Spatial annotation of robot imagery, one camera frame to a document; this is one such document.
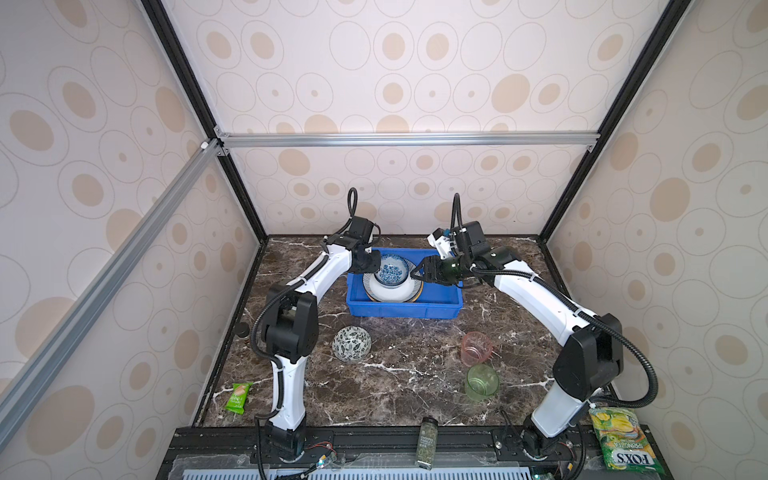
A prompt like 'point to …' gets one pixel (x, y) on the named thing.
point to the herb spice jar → (427, 442)
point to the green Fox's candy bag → (623, 442)
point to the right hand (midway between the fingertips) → (418, 274)
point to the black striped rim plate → (408, 291)
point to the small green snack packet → (237, 398)
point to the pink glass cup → (475, 348)
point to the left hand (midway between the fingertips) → (382, 258)
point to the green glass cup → (482, 382)
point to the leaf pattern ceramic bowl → (351, 344)
